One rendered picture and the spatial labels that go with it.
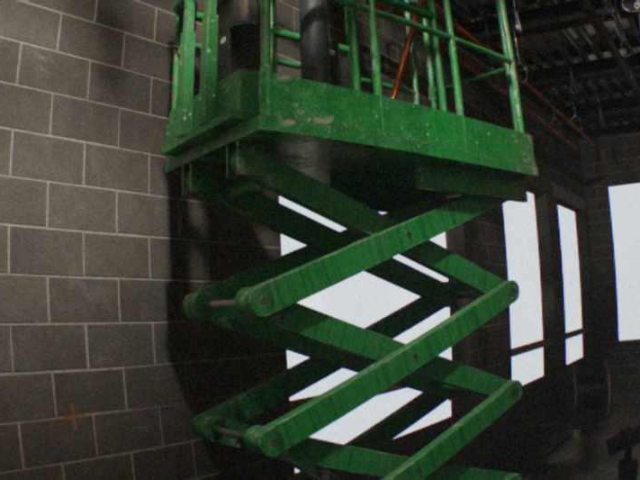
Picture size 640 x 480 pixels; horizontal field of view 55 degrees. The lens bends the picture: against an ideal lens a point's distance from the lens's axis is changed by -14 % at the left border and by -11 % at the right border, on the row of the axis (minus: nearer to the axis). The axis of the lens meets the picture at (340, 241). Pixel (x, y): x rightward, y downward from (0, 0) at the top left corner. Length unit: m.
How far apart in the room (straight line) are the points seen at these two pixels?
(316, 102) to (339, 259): 0.54
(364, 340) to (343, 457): 0.44
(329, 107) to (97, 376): 1.56
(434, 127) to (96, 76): 1.58
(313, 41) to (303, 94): 0.41
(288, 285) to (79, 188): 1.21
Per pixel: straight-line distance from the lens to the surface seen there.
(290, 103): 2.23
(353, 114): 2.39
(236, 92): 2.25
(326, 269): 2.34
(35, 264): 2.88
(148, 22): 3.56
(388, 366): 2.52
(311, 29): 2.65
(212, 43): 2.43
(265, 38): 2.26
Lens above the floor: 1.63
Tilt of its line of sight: 6 degrees up
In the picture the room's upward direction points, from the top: 3 degrees counter-clockwise
